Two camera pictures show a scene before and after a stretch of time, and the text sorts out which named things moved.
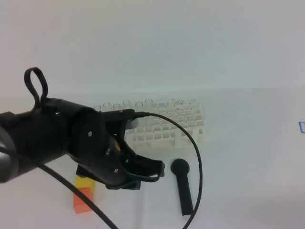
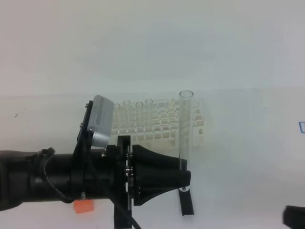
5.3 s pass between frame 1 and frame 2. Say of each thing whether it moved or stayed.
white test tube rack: stayed
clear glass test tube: moved
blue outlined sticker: stayed
